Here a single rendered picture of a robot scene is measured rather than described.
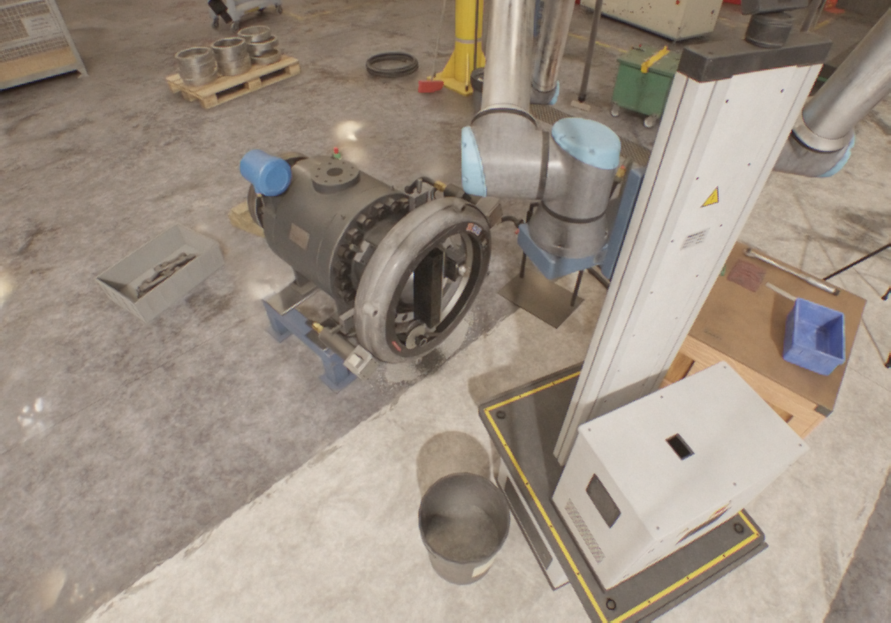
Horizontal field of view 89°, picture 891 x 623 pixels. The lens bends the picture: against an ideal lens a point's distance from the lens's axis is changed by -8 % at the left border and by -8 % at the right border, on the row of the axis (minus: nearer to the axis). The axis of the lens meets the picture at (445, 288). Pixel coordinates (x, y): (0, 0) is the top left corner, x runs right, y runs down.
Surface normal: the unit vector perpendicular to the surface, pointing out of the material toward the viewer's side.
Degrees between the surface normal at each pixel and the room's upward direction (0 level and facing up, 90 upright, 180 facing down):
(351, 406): 0
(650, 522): 0
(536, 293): 0
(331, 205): 25
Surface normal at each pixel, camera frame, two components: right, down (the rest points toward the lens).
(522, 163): -0.10, 0.22
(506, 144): -0.06, -0.22
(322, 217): -0.40, -0.25
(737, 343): 0.00, -0.71
